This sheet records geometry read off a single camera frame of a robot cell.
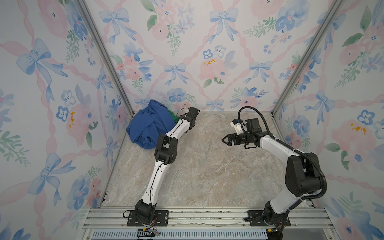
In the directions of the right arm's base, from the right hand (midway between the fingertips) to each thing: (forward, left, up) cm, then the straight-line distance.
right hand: (227, 138), depth 92 cm
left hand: (+20, +30, -6) cm, 37 cm away
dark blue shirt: (+12, +53, -4) cm, 55 cm away
